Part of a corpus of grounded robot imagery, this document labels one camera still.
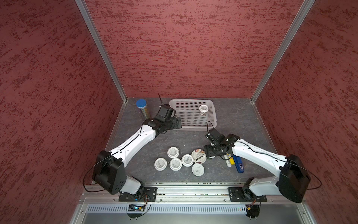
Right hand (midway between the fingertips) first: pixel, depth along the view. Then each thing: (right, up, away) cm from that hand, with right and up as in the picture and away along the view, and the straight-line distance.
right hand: (211, 154), depth 82 cm
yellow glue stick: (+14, -5, +3) cm, 15 cm away
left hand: (-23, +18, +2) cm, 29 cm away
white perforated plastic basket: (-10, +20, +24) cm, 33 cm away
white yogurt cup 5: (-30, -5, -4) cm, 31 cm away
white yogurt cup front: (-8, -7, -6) cm, 12 cm away
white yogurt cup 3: (-14, -3, -2) cm, 15 cm away
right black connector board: (+19, -25, -13) cm, 34 cm away
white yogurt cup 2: (-23, +1, +1) cm, 23 cm away
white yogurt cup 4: (-21, -4, -4) cm, 22 cm away
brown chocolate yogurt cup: (-7, -1, +1) cm, 7 cm away
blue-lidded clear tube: (-44, +31, +6) cm, 54 cm away
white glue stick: (+11, -7, +1) cm, 13 cm away
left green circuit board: (-43, -25, -11) cm, 51 cm away
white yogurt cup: (-2, +28, +21) cm, 36 cm away
